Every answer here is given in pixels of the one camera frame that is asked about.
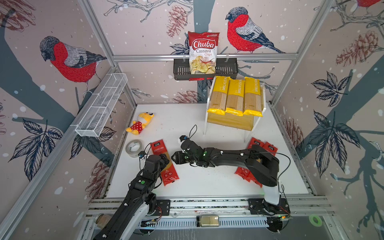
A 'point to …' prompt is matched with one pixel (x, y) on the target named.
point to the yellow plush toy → (144, 119)
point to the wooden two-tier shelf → (247, 122)
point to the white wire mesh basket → (101, 105)
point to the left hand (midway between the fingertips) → (161, 158)
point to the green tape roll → (311, 220)
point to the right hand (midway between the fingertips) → (171, 161)
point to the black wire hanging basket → (225, 67)
